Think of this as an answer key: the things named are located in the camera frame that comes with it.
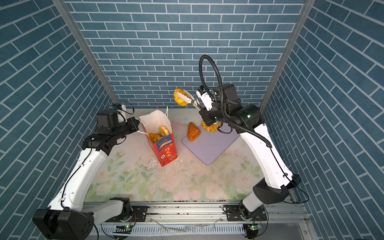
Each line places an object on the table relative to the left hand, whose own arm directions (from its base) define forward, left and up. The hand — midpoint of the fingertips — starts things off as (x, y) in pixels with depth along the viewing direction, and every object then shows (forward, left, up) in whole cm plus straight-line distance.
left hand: (140, 120), depth 75 cm
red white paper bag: (-9, -11, -12) cm, 19 cm away
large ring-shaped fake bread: (+14, -40, -25) cm, 50 cm away
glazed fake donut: (+4, -9, -15) cm, 18 cm away
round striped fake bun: (0, -6, -16) cm, 17 cm away
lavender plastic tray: (+4, -38, -31) cm, 49 cm away
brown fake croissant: (+11, -27, -25) cm, 38 cm away
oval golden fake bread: (+3, -1, -19) cm, 20 cm away
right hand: (-4, -30, +12) cm, 33 cm away
